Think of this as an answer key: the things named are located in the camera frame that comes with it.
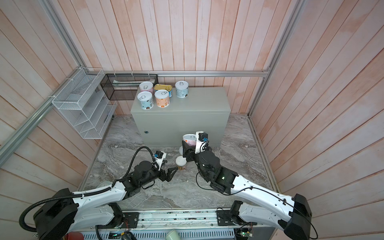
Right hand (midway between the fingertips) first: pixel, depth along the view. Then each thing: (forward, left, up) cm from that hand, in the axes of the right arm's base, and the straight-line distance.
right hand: (189, 140), depth 69 cm
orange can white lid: (+7, +6, -21) cm, 23 cm away
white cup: (-35, +6, -21) cm, 42 cm away
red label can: (-2, -1, +4) cm, 4 cm away
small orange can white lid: (0, +5, -22) cm, 22 cm away
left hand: (-5, +10, -19) cm, 22 cm away
